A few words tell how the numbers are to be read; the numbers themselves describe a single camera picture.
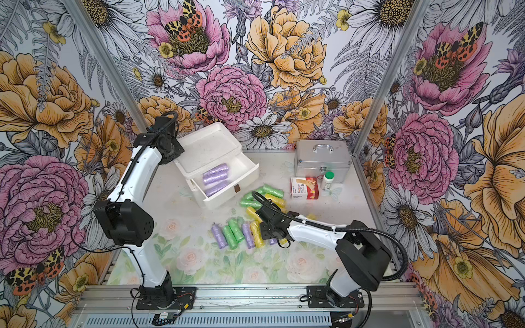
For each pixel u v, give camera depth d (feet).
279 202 3.18
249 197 3.28
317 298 2.41
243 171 2.98
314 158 3.31
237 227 2.96
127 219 1.61
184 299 2.41
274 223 2.11
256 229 2.93
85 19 2.41
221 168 2.92
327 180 3.27
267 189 3.27
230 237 2.86
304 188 3.34
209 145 3.05
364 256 1.45
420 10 2.35
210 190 2.73
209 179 2.81
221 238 2.85
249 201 3.22
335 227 1.58
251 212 3.08
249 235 2.86
